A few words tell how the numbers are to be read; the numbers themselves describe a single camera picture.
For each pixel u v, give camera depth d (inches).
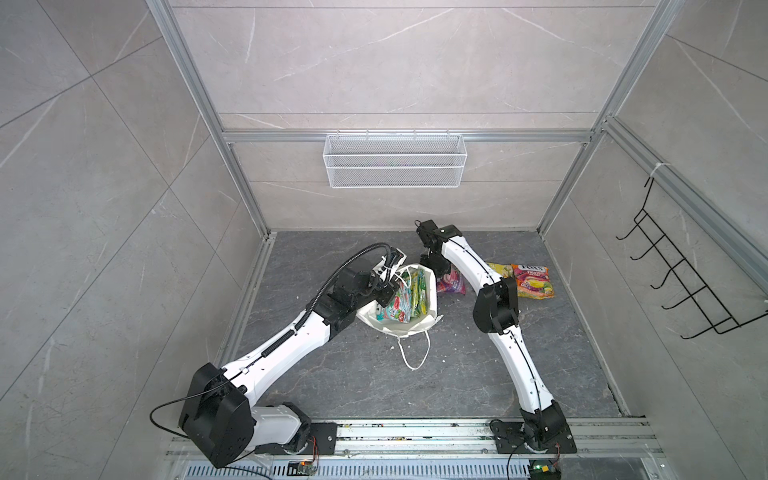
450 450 28.7
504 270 40.5
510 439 28.7
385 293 26.9
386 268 25.1
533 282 39.8
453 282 39.5
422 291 34.0
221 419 15.3
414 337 28.9
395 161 39.7
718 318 23.3
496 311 26.5
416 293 34.5
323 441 28.8
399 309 35.3
